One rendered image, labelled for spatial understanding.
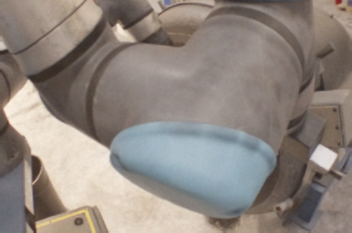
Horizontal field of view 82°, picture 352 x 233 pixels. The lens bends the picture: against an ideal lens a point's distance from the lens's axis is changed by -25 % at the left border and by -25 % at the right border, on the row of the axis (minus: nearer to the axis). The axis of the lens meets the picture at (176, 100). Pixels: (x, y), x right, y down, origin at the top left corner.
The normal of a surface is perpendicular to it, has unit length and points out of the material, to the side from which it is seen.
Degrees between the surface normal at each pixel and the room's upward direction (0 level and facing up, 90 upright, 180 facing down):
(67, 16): 91
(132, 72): 29
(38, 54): 106
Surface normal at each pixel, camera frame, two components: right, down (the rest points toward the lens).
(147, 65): -0.34, -0.64
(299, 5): 0.36, 0.60
